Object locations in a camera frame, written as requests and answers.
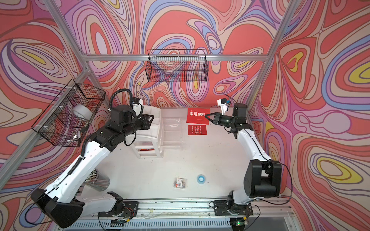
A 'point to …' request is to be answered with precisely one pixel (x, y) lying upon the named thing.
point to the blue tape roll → (201, 179)
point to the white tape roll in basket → (82, 111)
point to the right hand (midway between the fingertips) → (205, 119)
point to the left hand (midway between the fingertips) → (154, 116)
